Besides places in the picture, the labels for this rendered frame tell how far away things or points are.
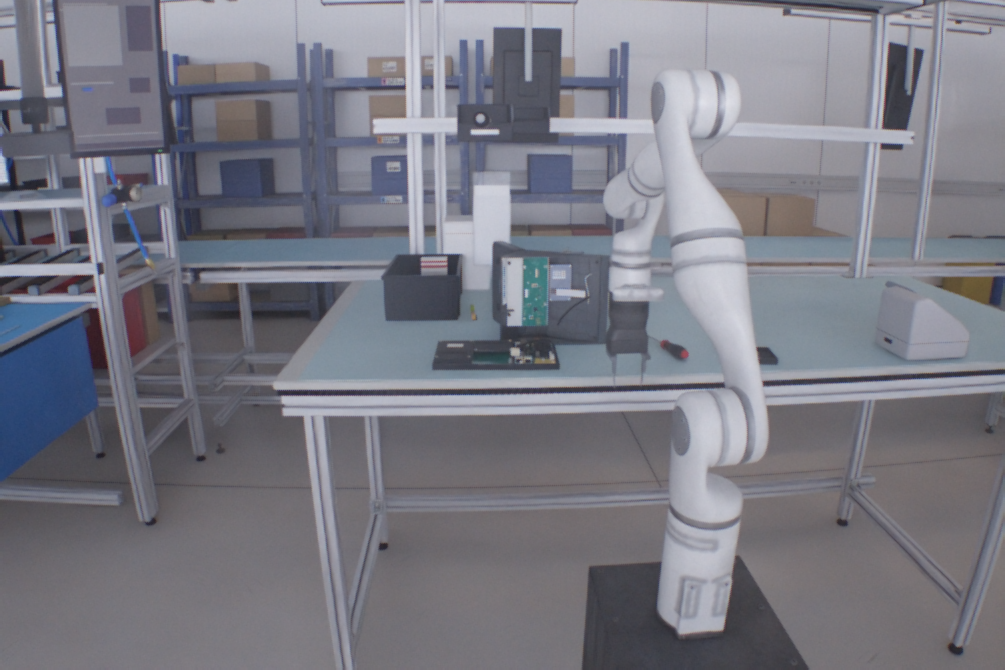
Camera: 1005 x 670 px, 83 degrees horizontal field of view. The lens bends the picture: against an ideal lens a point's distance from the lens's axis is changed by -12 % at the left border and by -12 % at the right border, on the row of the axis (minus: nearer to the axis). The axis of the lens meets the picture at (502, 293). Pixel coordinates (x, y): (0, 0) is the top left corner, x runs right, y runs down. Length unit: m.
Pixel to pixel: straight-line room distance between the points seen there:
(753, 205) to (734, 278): 4.15
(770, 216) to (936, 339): 3.46
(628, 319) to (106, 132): 1.64
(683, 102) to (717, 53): 5.07
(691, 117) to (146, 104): 1.69
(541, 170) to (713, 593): 4.41
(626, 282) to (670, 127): 0.39
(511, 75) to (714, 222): 2.50
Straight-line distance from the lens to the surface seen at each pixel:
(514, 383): 1.28
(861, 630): 2.38
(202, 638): 2.28
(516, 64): 3.22
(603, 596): 0.97
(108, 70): 2.16
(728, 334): 0.79
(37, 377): 2.33
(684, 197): 0.81
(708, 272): 0.78
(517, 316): 1.46
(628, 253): 1.14
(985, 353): 1.80
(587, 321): 1.49
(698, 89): 0.86
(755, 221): 4.96
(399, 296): 1.66
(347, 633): 1.80
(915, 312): 1.58
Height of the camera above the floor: 1.48
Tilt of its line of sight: 14 degrees down
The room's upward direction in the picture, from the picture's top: straight up
